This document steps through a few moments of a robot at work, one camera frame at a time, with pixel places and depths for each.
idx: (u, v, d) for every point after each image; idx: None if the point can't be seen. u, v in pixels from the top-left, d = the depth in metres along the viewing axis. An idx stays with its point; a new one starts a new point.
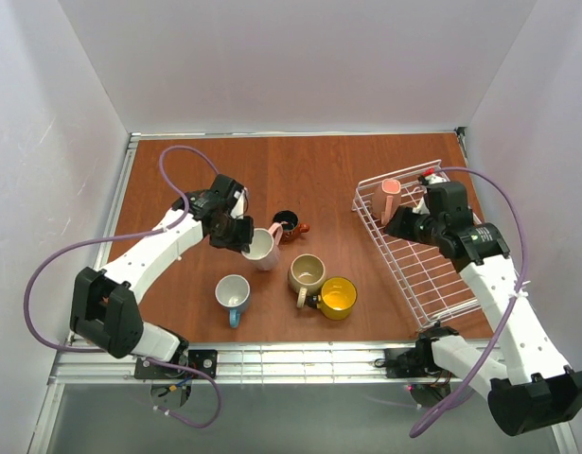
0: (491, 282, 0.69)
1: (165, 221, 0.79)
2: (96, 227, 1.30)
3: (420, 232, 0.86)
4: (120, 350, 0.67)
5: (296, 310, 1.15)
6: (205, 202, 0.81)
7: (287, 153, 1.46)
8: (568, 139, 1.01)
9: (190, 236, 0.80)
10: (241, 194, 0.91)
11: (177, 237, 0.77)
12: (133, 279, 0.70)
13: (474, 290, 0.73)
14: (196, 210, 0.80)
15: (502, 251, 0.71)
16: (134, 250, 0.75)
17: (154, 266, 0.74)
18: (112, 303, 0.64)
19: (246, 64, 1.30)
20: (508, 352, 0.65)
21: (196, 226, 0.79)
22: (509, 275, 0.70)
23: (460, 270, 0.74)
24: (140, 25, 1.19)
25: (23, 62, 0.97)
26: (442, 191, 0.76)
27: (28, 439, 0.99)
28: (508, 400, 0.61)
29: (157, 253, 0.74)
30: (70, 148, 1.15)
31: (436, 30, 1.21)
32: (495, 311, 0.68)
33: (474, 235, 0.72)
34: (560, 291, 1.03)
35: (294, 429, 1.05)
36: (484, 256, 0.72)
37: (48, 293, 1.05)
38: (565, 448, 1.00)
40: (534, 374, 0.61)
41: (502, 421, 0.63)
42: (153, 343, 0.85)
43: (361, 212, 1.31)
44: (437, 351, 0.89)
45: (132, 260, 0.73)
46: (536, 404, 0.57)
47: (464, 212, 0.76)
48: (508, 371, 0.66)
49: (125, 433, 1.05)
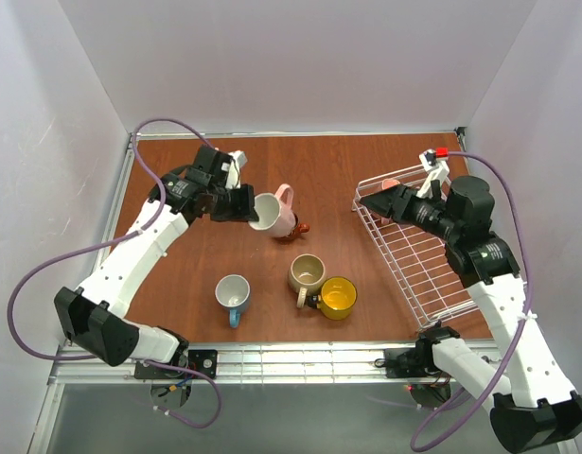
0: (501, 302, 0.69)
1: (140, 218, 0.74)
2: (96, 226, 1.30)
3: (425, 220, 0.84)
4: (116, 357, 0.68)
5: (296, 310, 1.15)
6: (184, 189, 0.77)
7: (287, 153, 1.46)
8: (568, 140, 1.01)
9: (171, 232, 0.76)
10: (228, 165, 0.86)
11: (155, 236, 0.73)
12: (111, 297, 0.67)
13: (481, 308, 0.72)
14: (174, 199, 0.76)
15: (512, 269, 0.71)
16: (110, 260, 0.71)
17: (133, 275, 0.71)
18: (93, 325, 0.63)
19: (247, 63, 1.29)
20: (515, 374, 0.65)
21: (174, 221, 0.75)
22: (518, 296, 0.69)
23: (467, 286, 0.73)
24: (140, 25, 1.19)
25: (23, 61, 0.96)
26: (467, 200, 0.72)
27: (28, 439, 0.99)
28: (512, 421, 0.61)
29: (135, 262, 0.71)
30: (70, 148, 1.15)
31: (436, 30, 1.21)
32: (503, 333, 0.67)
33: (484, 252, 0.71)
34: (560, 292, 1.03)
35: (294, 429, 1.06)
36: (493, 274, 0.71)
37: (49, 294, 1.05)
38: (564, 448, 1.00)
40: (540, 399, 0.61)
41: (504, 439, 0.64)
42: (152, 344, 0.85)
43: (361, 212, 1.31)
44: (437, 353, 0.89)
45: (109, 274, 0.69)
46: (540, 429, 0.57)
47: (483, 224, 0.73)
48: (513, 392, 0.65)
49: (125, 433, 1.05)
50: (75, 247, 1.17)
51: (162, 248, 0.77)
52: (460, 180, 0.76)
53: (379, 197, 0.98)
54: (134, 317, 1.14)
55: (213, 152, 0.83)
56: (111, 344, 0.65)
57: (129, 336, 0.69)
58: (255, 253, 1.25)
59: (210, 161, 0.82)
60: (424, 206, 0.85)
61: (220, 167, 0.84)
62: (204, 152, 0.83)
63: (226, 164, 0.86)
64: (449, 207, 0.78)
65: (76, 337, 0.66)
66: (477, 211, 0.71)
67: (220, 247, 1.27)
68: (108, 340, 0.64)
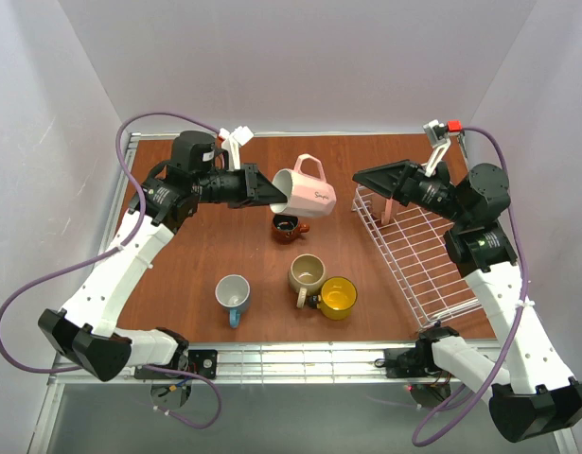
0: (498, 289, 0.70)
1: (121, 233, 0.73)
2: (96, 227, 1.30)
3: (431, 200, 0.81)
4: (108, 374, 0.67)
5: (296, 311, 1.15)
6: (164, 197, 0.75)
7: (287, 153, 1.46)
8: (568, 140, 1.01)
9: (153, 243, 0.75)
10: (209, 154, 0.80)
11: (137, 252, 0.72)
12: (94, 321, 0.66)
13: (480, 297, 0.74)
14: (154, 208, 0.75)
15: (509, 257, 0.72)
16: (92, 279, 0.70)
17: (117, 292, 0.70)
18: (77, 348, 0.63)
19: (246, 63, 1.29)
20: (514, 361, 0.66)
21: (156, 234, 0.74)
22: (516, 284, 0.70)
23: (466, 273, 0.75)
24: (140, 25, 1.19)
25: (23, 62, 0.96)
26: (484, 199, 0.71)
27: (28, 439, 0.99)
28: (511, 410, 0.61)
29: (116, 280, 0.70)
30: (70, 148, 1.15)
31: (436, 30, 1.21)
32: (502, 322, 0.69)
33: (482, 240, 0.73)
34: (561, 291, 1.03)
35: (294, 430, 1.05)
36: (490, 263, 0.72)
37: (49, 295, 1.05)
38: (565, 448, 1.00)
40: (538, 384, 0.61)
41: (504, 427, 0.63)
42: (147, 355, 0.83)
43: (361, 212, 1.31)
44: (437, 352, 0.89)
45: (91, 295, 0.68)
46: (538, 415, 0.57)
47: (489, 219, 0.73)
48: (513, 379, 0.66)
49: (125, 433, 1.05)
50: (74, 247, 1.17)
51: (146, 260, 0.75)
52: (478, 171, 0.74)
53: (379, 174, 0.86)
54: (135, 318, 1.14)
55: (191, 147, 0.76)
56: (99, 361, 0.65)
57: (120, 351, 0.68)
58: (255, 253, 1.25)
59: (187, 157, 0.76)
60: (432, 184, 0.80)
61: (201, 159, 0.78)
62: (181, 147, 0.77)
63: (207, 153, 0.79)
64: (460, 193, 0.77)
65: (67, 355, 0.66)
66: (490, 210, 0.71)
67: (220, 246, 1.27)
68: (97, 358, 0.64)
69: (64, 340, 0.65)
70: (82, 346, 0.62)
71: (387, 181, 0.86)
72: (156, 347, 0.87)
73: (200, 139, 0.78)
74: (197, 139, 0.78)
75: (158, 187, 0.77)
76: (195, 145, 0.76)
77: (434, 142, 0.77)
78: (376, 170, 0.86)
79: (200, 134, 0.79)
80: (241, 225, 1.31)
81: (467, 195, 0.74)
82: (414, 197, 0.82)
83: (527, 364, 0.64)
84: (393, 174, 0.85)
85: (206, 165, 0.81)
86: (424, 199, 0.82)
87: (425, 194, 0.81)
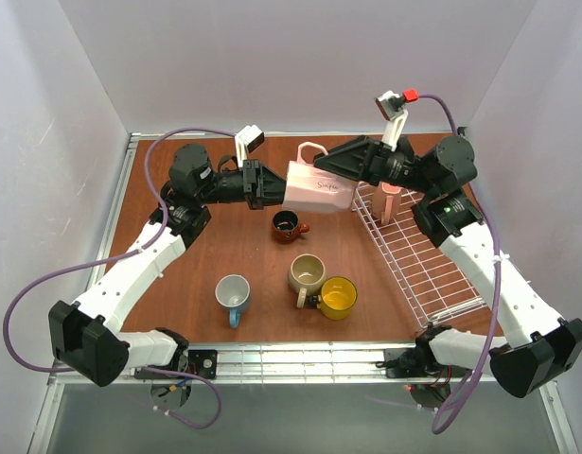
0: (473, 251, 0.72)
1: (141, 239, 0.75)
2: (96, 226, 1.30)
3: (398, 175, 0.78)
4: (105, 376, 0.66)
5: (296, 310, 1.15)
6: (184, 215, 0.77)
7: (287, 153, 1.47)
8: (567, 140, 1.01)
9: (168, 252, 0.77)
10: (207, 170, 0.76)
11: (154, 256, 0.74)
12: (107, 313, 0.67)
13: (457, 262, 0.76)
14: (174, 224, 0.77)
15: (476, 218, 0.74)
16: (109, 277, 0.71)
17: (131, 293, 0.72)
18: (86, 340, 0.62)
19: (246, 64, 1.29)
20: (505, 317, 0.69)
21: (174, 242, 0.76)
22: (488, 243, 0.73)
23: (438, 244, 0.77)
24: (140, 25, 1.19)
25: (23, 62, 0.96)
26: (453, 174, 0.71)
27: (28, 439, 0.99)
28: (518, 362, 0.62)
29: (132, 280, 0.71)
30: (70, 148, 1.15)
31: (436, 30, 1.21)
32: (484, 279, 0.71)
33: (448, 207, 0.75)
34: (560, 291, 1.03)
35: (293, 430, 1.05)
36: (461, 226, 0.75)
37: (50, 294, 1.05)
38: (565, 448, 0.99)
40: (533, 333, 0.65)
41: (512, 383, 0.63)
42: (147, 355, 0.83)
43: (361, 212, 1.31)
44: (435, 347, 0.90)
45: (106, 290, 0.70)
46: (540, 363, 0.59)
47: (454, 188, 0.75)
48: (508, 336, 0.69)
49: (125, 433, 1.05)
50: (75, 247, 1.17)
51: (158, 268, 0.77)
52: (445, 145, 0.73)
53: (341, 156, 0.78)
54: (135, 320, 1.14)
55: (185, 175, 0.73)
56: (100, 360, 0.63)
57: (119, 355, 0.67)
58: (255, 253, 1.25)
59: (185, 183, 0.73)
60: (397, 158, 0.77)
61: (199, 180, 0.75)
62: (175, 173, 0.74)
63: (204, 172, 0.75)
64: (427, 165, 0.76)
65: (64, 354, 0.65)
66: (459, 183, 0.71)
67: (220, 247, 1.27)
68: (99, 357, 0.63)
69: (70, 334, 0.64)
70: (93, 338, 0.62)
71: (351, 162, 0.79)
72: (156, 348, 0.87)
73: (192, 163, 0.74)
74: (190, 162, 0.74)
75: (178, 204, 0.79)
76: (190, 170, 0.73)
77: (390, 112, 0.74)
78: (338, 152, 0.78)
79: (190, 154, 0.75)
80: (241, 225, 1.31)
81: (434, 168, 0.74)
82: (381, 175, 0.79)
83: (519, 314, 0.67)
84: (356, 154, 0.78)
85: (207, 180, 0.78)
86: (391, 175, 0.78)
87: (392, 170, 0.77)
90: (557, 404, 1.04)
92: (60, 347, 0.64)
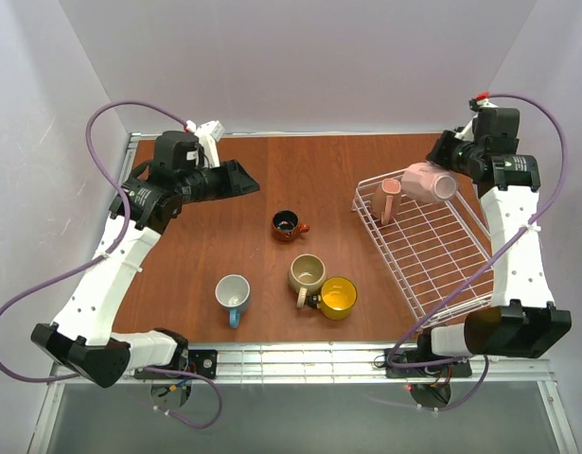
0: (507, 209, 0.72)
1: (105, 241, 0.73)
2: (96, 226, 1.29)
3: (458, 158, 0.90)
4: (109, 379, 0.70)
5: (296, 310, 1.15)
6: (148, 196, 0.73)
7: (287, 152, 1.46)
8: (565, 140, 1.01)
9: (139, 247, 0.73)
10: (194, 152, 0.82)
11: (123, 257, 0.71)
12: (86, 333, 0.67)
13: (489, 217, 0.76)
14: (138, 205, 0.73)
15: (532, 184, 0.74)
16: (81, 290, 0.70)
17: (108, 302, 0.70)
18: (73, 361, 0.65)
19: (246, 62, 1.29)
20: (501, 277, 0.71)
21: (140, 237, 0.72)
22: (527, 209, 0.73)
23: (482, 195, 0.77)
24: (140, 24, 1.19)
25: (24, 63, 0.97)
26: (492, 111, 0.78)
27: (28, 439, 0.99)
28: (485, 323, 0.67)
29: (105, 289, 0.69)
30: (70, 148, 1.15)
31: (434, 29, 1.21)
32: (501, 239, 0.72)
33: (509, 162, 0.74)
34: (558, 291, 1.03)
35: (293, 430, 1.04)
36: (511, 184, 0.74)
37: (49, 292, 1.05)
38: (565, 448, 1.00)
40: (514, 299, 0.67)
41: (475, 339, 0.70)
42: (149, 353, 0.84)
43: (361, 212, 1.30)
44: (435, 336, 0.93)
45: (81, 307, 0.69)
46: (504, 325, 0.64)
47: (508, 139, 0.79)
48: (494, 294, 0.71)
49: (123, 434, 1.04)
50: (74, 247, 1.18)
51: (135, 265, 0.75)
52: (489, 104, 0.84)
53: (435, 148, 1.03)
54: (135, 320, 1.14)
55: (174, 144, 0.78)
56: (98, 369, 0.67)
57: (119, 356, 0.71)
58: (255, 253, 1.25)
59: (170, 157, 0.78)
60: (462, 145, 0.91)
61: (184, 158, 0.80)
62: (164, 146, 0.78)
63: (190, 152, 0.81)
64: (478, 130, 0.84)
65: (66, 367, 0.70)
66: (501, 119, 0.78)
67: (219, 246, 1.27)
68: (94, 371, 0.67)
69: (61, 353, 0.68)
70: (78, 358, 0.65)
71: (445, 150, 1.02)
72: (158, 346, 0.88)
73: (182, 138, 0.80)
74: (179, 138, 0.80)
75: (139, 188, 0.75)
76: (178, 143, 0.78)
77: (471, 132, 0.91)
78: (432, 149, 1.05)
79: (182, 134, 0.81)
80: (241, 224, 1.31)
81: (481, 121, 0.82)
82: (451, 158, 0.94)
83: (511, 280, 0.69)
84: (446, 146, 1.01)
85: (188, 166, 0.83)
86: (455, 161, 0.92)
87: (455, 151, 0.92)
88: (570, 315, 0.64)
90: (557, 404, 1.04)
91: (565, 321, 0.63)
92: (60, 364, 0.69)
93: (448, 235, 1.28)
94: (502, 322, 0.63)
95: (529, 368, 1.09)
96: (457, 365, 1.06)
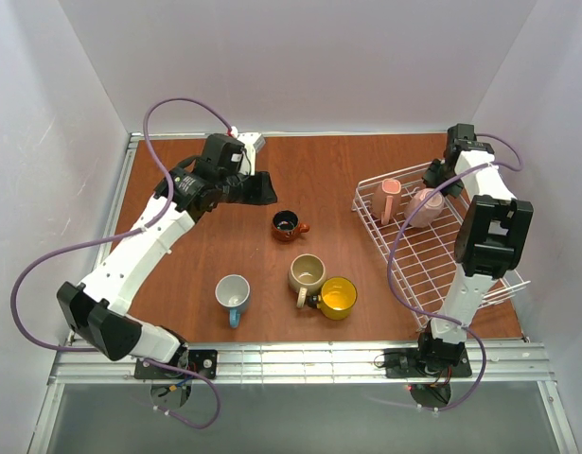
0: (471, 158, 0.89)
1: (145, 216, 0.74)
2: (96, 227, 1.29)
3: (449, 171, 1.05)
4: (116, 352, 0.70)
5: (296, 310, 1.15)
6: (190, 184, 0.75)
7: (287, 152, 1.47)
8: (564, 140, 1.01)
9: (175, 229, 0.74)
10: (239, 155, 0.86)
11: (158, 235, 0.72)
12: (110, 296, 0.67)
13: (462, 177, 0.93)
14: (180, 192, 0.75)
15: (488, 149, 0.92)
16: (113, 257, 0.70)
17: (135, 274, 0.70)
18: (92, 323, 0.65)
19: (246, 63, 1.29)
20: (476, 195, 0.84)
21: (179, 218, 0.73)
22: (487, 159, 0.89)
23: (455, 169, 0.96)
24: (140, 25, 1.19)
25: (24, 64, 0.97)
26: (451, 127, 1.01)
27: (28, 439, 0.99)
28: (467, 220, 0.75)
29: (136, 259, 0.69)
30: (70, 148, 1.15)
31: (434, 29, 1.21)
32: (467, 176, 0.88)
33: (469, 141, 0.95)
34: (557, 291, 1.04)
35: (293, 430, 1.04)
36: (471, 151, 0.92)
37: (49, 292, 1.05)
38: (565, 448, 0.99)
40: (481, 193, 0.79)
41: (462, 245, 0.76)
42: (151, 345, 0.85)
43: (361, 212, 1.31)
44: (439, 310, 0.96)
45: (111, 272, 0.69)
46: (480, 210, 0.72)
47: (470, 137, 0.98)
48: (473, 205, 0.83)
49: (123, 433, 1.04)
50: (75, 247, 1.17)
51: (167, 246, 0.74)
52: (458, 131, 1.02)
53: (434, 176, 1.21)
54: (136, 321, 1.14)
55: (221, 143, 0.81)
56: (112, 338, 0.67)
57: (132, 333, 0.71)
58: (255, 253, 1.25)
59: (218, 153, 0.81)
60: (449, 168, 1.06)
61: (228, 158, 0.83)
62: (213, 143, 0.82)
63: (236, 154, 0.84)
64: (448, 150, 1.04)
65: (79, 329, 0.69)
66: (462, 128, 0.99)
67: (220, 245, 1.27)
68: (108, 338, 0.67)
69: (79, 313, 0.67)
70: (96, 323, 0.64)
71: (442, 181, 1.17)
72: (162, 340, 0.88)
73: (230, 139, 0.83)
74: (228, 139, 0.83)
75: (185, 177, 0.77)
76: (225, 144, 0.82)
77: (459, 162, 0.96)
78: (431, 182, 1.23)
79: (231, 137, 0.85)
80: (241, 224, 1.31)
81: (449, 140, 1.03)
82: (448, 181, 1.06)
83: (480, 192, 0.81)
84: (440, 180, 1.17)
85: (232, 167, 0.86)
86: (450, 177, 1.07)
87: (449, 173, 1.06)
88: (532, 205, 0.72)
90: (557, 404, 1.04)
91: (529, 207, 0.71)
92: (74, 323, 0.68)
93: (448, 235, 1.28)
94: (477, 207, 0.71)
95: (529, 368, 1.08)
96: (457, 365, 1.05)
